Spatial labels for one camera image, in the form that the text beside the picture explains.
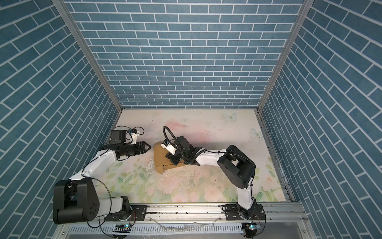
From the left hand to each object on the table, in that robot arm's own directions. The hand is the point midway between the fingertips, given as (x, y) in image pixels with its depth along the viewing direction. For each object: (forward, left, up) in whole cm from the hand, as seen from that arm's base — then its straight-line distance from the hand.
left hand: (147, 146), depth 87 cm
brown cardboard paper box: (-8, -9, -3) cm, 13 cm away
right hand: (-3, -11, -3) cm, 12 cm away
